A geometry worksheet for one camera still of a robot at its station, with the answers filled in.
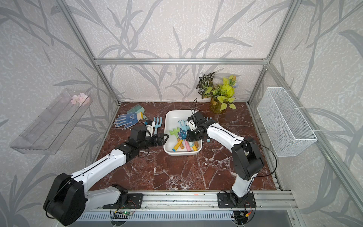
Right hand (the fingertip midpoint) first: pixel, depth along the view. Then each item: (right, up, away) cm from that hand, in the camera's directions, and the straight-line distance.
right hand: (187, 137), depth 89 cm
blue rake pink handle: (0, -6, +5) cm, 8 cm away
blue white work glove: (-47, +11, +20) cm, 52 cm away
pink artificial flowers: (-57, +23, -13) cm, 63 cm away
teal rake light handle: (+14, -3, +7) cm, 16 cm away
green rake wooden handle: (-9, +2, +11) cm, 15 cm away
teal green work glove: (-43, +19, +27) cm, 54 cm away
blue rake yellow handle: (-3, 0, +10) cm, 11 cm away
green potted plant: (+24, +28, +10) cm, 38 cm away
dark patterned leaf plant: (+13, +39, +16) cm, 44 cm away
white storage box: (-12, +12, +19) cm, 26 cm away
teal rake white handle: (-2, +7, +1) cm, 8 cm away
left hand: (-14, +1, -5) cm, 15 cm away
